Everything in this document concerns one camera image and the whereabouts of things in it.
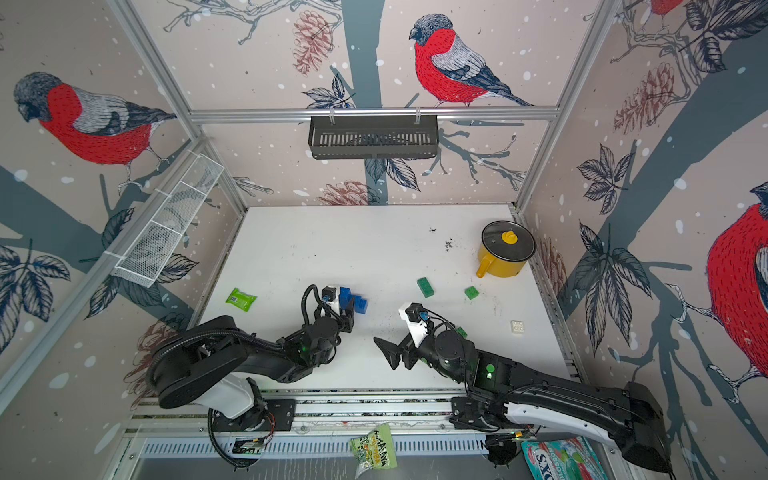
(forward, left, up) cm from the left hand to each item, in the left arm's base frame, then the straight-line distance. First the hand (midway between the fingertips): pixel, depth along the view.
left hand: (351, 293), depth 86 cm
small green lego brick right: (+5, -38, -8) cm, 39 cm away
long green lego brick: (+7, -23, -9) cm, 26 cm away
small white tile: (-7, -50, -8) cm, 51 cm away
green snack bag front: (-37, -8, -8) cm, 38 cm away
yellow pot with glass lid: (+17, -50, -1) cm, 53 cm away
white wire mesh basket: (+6, +56, +12) cm, 57 cm away
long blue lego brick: (-1, +2, 0) cm, 2 cm away
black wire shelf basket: (+53, 0, +17) cm, 56 cm away
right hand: (-13, -12, +10) cm, 20 cm away
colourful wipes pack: (-38, -51, -6) cm, 64 cm away
